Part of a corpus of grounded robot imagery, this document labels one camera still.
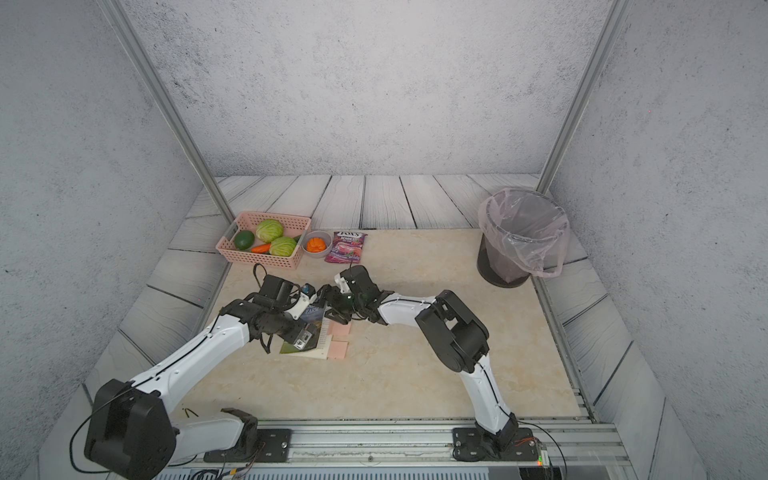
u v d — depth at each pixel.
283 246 1.08
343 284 0.86
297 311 0.75
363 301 0.76
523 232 1.00
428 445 0.74
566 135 0.92
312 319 0.89
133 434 0.40
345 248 1.14
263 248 1.12
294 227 1.19
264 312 0.61
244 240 1.14
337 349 0.89
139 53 0.76
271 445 0.73
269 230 1.14
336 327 0.91
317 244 1.09
